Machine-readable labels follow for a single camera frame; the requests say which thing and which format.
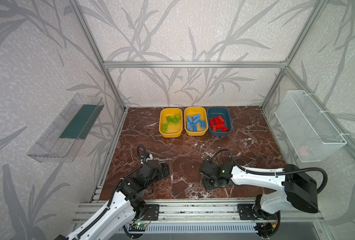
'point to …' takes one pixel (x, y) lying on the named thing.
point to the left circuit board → (137, 227)
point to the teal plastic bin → (223, 112)
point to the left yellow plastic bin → (171, 122)
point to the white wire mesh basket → (311, 135)
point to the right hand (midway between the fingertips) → (206, 180)
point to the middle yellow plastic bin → (191, 111)
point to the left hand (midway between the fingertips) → (165, 165)
